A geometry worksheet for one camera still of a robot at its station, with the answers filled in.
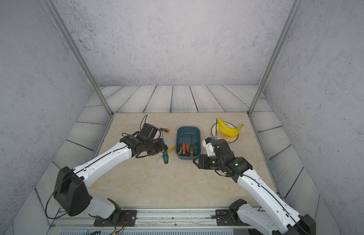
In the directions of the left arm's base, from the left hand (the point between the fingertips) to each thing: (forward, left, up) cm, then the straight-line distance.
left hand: (170, 148), depth 81 cm
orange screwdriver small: (+10, -10, -15) cm, 20 cm away
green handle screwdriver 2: (+9, -15, -13) cm, 22 cm away
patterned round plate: (+20, -35, -15) cm, 43 cm away
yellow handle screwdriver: (+8, 0, -13) cm, 15 cm away
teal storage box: (+24, -10, -15) cm, 30 cm away
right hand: (-9, -14, +2) cm, 17 cm away
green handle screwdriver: (-4, +2, -1) cm, 5 cm away
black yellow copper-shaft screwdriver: (+9, -12, -13) cm, 20 cm away
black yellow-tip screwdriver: (+7, -6, -14) cm, 17 cm away
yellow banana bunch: (+20, -40, -12) cm, 47 cm away
